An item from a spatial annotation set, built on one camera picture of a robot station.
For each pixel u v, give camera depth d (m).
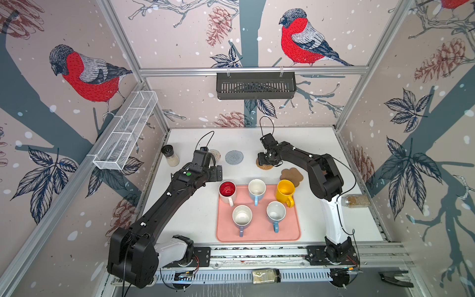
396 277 0.68
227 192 0.90
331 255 0.65
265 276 0.66
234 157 1.07
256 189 0.90
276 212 0.83
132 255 0.38
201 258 0.73
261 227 0.81
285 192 0.91
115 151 0.71
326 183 0.57
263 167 1.00
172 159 1.00
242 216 0.83
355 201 0.84
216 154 1.07
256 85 1.07
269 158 0.88
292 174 0.97
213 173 0.74
